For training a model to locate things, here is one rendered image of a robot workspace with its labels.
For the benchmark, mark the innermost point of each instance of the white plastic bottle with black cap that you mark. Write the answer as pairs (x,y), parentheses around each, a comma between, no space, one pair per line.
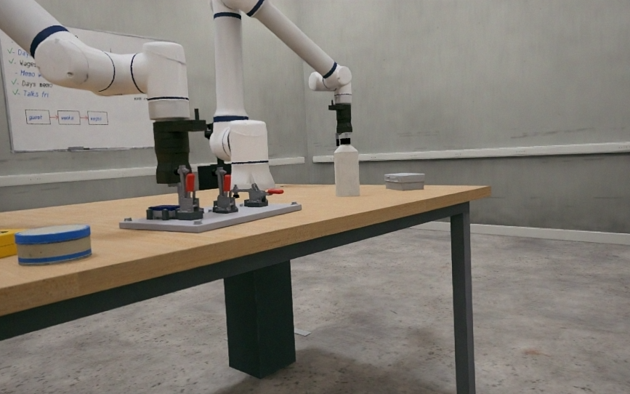
(346,169)

